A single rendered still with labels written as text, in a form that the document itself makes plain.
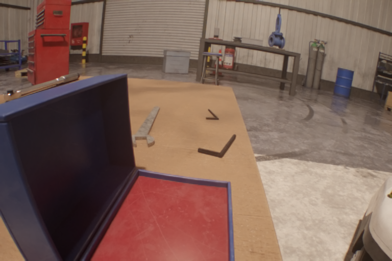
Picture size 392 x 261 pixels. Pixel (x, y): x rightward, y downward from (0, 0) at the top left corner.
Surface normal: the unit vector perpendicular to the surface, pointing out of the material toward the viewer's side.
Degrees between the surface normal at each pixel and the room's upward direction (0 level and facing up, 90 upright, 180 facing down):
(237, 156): 0
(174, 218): 0
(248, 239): 0
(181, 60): 90
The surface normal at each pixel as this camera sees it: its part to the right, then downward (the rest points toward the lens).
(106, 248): 0.10, -0.94
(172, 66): 0.33, 0.35
